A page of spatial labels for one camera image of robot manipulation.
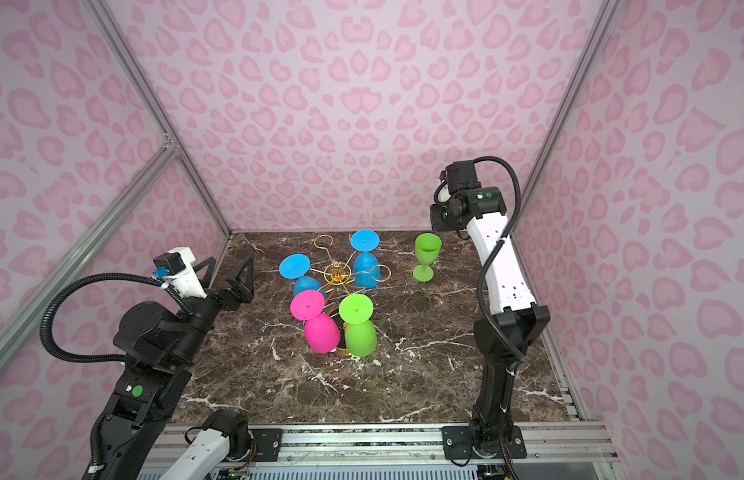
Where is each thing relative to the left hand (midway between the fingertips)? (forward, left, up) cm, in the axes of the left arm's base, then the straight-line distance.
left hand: (230, 255), depth 59 cm
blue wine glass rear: (+14, -26, -12) cm, 32 cm away
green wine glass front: (-6, -24, -12) cm, 28 cm away
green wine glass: (+24, -44, -27) cm, 57 cm away
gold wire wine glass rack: (+4, -19, -13) cm, 24 cm away
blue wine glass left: (+6, -9, -12) cm, 16 cm away
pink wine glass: (-6, -14, -22) cm, 27 cm away
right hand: (+21, -46, -11) cm, 52 cm away
